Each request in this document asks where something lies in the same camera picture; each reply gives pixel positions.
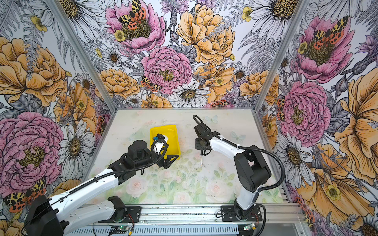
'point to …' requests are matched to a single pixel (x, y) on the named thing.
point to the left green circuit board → (119, 229)
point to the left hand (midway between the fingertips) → (171, 154)
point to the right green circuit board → (248, 227)
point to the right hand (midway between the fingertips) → (201, 148)
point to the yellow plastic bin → (170, 133)
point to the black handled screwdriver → (201, 157)
